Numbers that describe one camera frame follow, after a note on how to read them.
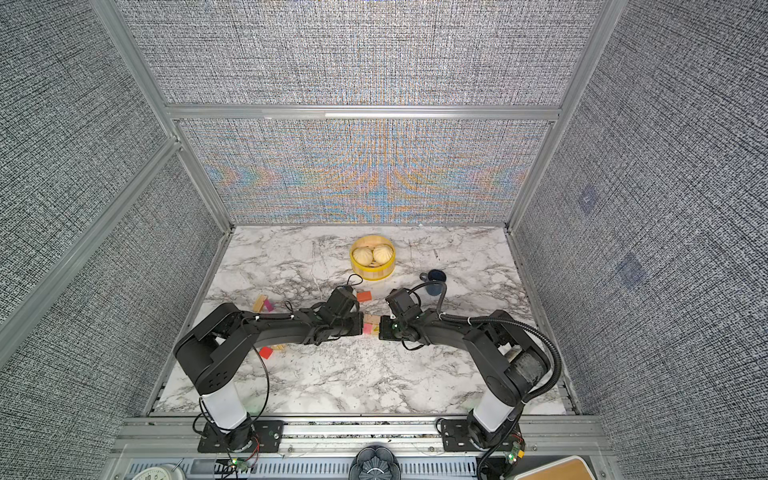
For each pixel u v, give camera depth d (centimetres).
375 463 69
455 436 73
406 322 72
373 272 102
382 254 103
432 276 97
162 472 66
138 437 75
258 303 98
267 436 73
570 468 65
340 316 74
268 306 94
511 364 46
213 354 47
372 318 93
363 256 103
